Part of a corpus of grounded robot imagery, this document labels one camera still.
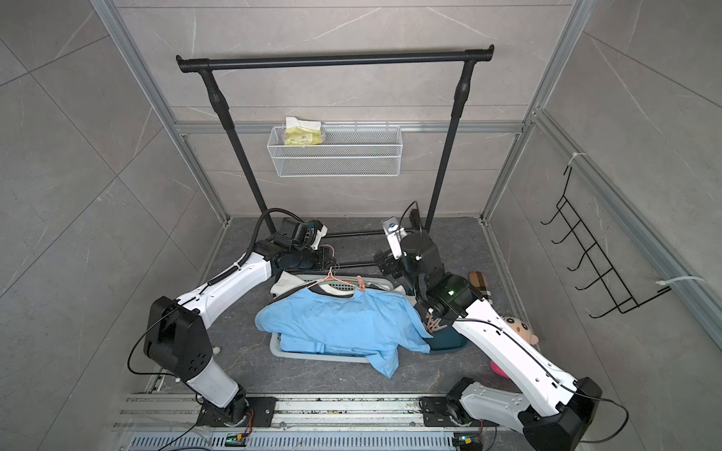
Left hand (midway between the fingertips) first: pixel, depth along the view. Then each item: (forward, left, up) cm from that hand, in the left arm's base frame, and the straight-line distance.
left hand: (337, 257), depth 84 cm
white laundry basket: (-7, -1, -5) cm, 9 cm away
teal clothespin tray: (-20, -33, -18) cm, 43 cm away
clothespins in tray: (-16, -30, -17) cm, 38 cm away
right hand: (-5, -18, +14) cm, 23 cm away
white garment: (-5, +17, -6) cm, 19 cm away
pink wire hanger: (-6, +2, -2) cm, 6 cm away
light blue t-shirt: (-20, -9, -6) cm, 23 cm away
